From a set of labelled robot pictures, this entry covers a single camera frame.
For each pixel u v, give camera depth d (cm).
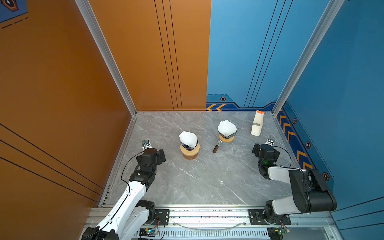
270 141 79
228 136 87
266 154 71
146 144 71
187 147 88
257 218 72
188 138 87
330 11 71
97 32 77
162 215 74
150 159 61
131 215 57
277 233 71
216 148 92
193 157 93
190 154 87
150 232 71
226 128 88
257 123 112
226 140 89
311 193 44
